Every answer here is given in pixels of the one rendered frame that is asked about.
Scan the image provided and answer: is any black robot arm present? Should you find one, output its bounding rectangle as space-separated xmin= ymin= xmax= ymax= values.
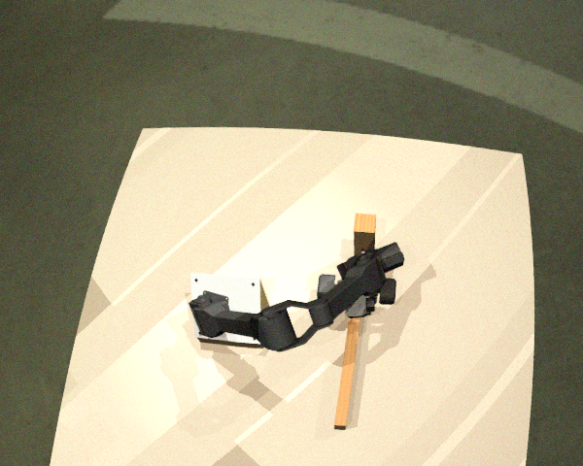
xmin=188 ymin=242 xmax=405 ymax=351

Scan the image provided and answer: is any brown wooden post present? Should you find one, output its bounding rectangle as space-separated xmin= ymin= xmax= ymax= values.
xmin=354 ymin=213 xmax=376 ymax=255

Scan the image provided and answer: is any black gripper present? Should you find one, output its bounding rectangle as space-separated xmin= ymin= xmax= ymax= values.
xmin=317 ymin=274 xmax=396 ymax=305

